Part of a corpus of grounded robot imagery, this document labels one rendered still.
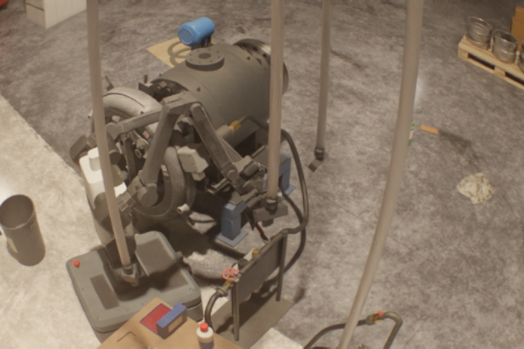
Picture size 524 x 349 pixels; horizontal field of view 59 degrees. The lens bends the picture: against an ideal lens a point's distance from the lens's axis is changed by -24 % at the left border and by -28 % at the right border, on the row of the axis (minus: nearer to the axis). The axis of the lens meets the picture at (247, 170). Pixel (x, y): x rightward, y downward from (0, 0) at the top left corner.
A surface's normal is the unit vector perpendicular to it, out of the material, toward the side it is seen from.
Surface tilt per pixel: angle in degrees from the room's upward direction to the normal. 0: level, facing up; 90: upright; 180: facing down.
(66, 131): 0
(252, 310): 0
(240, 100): 63
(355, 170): 0
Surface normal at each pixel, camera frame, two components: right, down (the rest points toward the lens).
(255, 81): 0.66, -0.15
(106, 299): 0.01, -0.76
